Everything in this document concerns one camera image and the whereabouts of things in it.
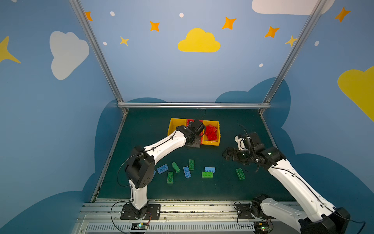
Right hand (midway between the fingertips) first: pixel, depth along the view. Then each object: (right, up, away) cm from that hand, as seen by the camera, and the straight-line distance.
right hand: (230, 154), depth 77 cm
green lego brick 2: (-21, -9, +14) cm, 26 cm away
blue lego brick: (-24, -14, +13) cm, 31 cm away
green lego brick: (+9, -14, +9) cm, 19 cm away
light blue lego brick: (-9, -11, +11) cm, 18 cm away
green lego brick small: (-30, -10, +11) cm, 34 cm away
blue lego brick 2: (-38, -11, +11) cm, 42 cm away
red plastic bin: (-23, +19, +26) cm, 39 cm away
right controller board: (+14, -36, -5) cm, 39 cm away
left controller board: (-47, -34, -6) cm, 58 cm away
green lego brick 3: (-33, -15, +7) cm, 37 cm away
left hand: (-18, +5, +11) cm, 22 cm away
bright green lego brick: (-11, -14, +9) cm, 20 cm away
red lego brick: (-7, +10, +25) cm, 28 cm away
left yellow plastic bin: (-33, +17, +30) cm, 48 cm away
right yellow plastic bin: (-11, +5, +22) cm, 25 cm away
